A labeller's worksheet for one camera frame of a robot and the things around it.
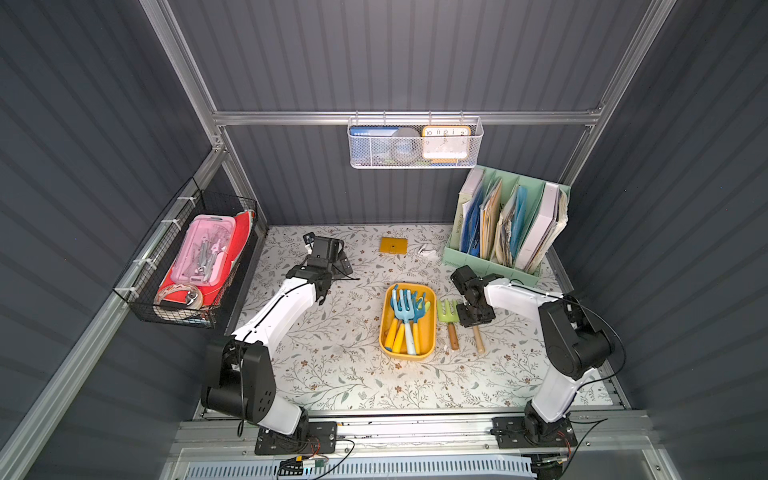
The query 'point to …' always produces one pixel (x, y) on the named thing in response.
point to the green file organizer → (508, 221)
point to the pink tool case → (203, 251)
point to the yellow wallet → (393, 245)
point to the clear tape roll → (194, 298)
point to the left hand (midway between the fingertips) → (327, 265)
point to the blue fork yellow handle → (392, 328)
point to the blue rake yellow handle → (419, 307)
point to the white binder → (541, 228)
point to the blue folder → (517, 219)
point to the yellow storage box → (427, 325)
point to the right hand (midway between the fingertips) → (478, 318)
